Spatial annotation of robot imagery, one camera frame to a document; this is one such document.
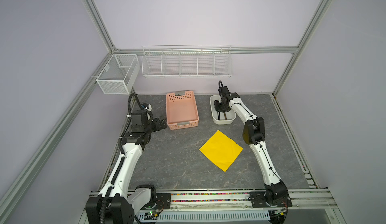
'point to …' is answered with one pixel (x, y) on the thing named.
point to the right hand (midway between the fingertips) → (217, 109)
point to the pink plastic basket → (181, 111)
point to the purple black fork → (225, 116)
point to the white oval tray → (230, 115)
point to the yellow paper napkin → (222, 149)
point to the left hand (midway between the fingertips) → (159, 121)
